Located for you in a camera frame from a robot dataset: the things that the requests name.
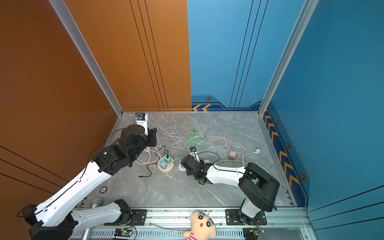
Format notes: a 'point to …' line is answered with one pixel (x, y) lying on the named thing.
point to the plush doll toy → (202, 227)
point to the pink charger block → (232, 155)
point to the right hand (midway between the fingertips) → (189, 165)
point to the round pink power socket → (160, 169)
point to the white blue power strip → (182, 168)
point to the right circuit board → (252, 233)
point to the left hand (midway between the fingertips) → (154, 128)
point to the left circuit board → (125, 232)
